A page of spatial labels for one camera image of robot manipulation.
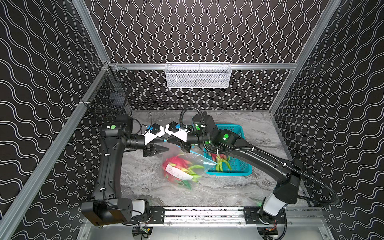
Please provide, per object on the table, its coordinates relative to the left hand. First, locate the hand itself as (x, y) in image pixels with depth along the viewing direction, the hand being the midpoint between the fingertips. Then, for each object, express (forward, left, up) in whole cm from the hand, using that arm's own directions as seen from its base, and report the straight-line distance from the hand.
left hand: (168, 144), depth 65 cm
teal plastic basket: (+6, -38, -30) cm, 49 cm away
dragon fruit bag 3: (+8, -26, -25) cm, 37 cm away
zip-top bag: (-3, -13, -6) cm, 15 cm away
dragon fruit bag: (+2, -4, -12) cm, 13 cm away
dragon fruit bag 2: (-5, -5, -14) cm, 16 cm away
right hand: (+3, 0, +2) cm, 4 cm away
